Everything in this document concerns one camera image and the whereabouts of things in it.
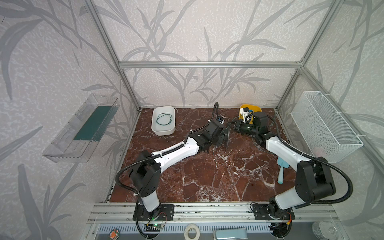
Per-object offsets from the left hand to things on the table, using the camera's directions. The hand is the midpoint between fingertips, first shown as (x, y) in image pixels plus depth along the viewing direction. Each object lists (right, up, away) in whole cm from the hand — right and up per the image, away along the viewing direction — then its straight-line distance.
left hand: (222, 130), depth 84 cm
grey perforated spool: (+2, -3, +1) cm, 4 cm away
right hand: (+3, +7, 0) cm, 7 cm away
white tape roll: (-16, -44, -13) cm, 49 cm away
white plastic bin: (-41, +6, +29) cm, 50 cm away
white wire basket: (+42, -1, -21) cm, 47 cm away
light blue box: (+2, -44, -19) cm, 48 cm away
